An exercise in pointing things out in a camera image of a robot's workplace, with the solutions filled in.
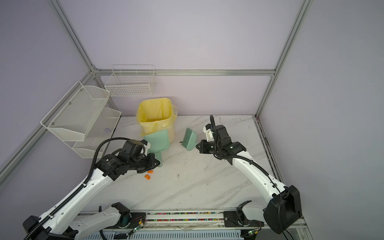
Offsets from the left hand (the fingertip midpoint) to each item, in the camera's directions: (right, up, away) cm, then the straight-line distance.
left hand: (159, 164), depth 72 cm
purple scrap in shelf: (-38, +17, +21) cm, 47 cm away
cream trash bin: (+4, +17, +18) cm, 25 cm away
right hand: (+18, +9, +5) cm, 21 cm away
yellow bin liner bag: (-11, +27, +32) cm, 44 cm away
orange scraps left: (-11, -12, +16) cm, 22 cm away
